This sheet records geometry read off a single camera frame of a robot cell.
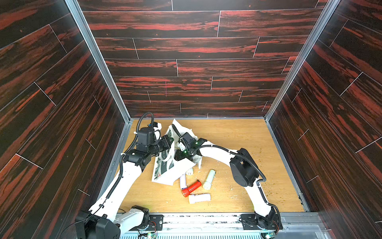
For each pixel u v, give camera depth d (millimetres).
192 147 719
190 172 888
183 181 859
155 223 725
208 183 842
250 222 734
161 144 662
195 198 800
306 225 734
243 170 551
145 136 554
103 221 376
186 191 815
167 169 747
